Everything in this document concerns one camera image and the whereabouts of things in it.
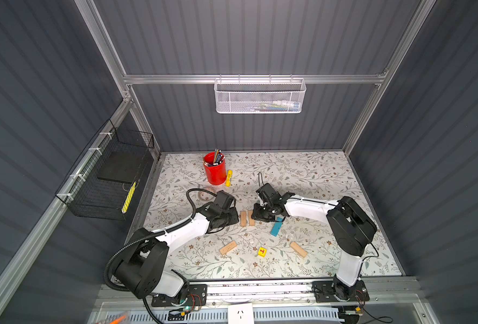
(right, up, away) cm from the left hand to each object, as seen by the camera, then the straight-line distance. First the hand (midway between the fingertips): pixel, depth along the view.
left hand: (237, 216), depth 88 cm
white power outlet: (+2, -28, -21) cm, 35 cm away
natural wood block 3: (-4, -12, -4) cm, 14 cm away
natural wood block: (+3, -2, +4) cm, 5 cm away
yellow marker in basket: (-37, +11, -19) cm, 43 cm away
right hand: (+8, -2, +3) cm, 9 cm away
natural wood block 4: (+26, -13, -4) cm, 29 cm away
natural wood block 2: (+7, -3, +3) cm, 8 cm away
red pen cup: (-12, +18, +16) cm, 27 cm away
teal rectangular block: (+18, -5, +3) cm, 19 cm away
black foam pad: (-44, +22, -12) cm, 50 cm away
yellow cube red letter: (+11, -13, -6) cm, 18 cm away
